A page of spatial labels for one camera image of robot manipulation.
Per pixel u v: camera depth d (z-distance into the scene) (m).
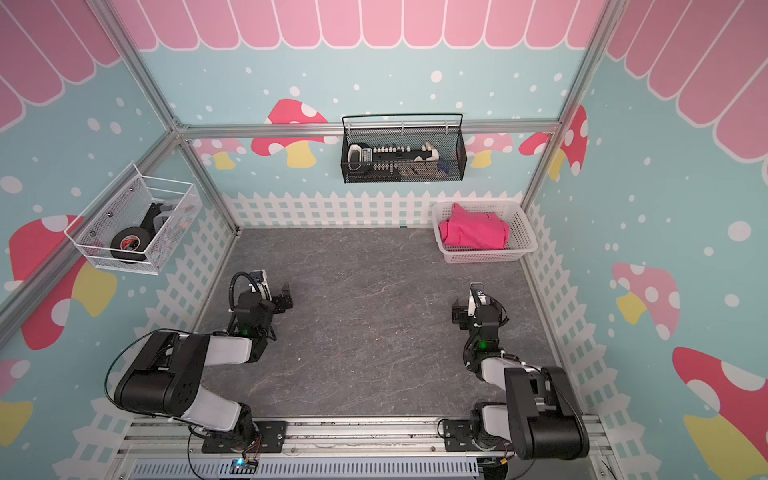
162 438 0.77
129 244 0.69
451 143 0.96
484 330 0.68
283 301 0.87
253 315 0.70
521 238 1.09
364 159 0.88
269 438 0.74
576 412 0.42
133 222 0.76
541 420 0.42
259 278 0.80
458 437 0.74
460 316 0.82
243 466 0.73
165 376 0.46
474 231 1.09
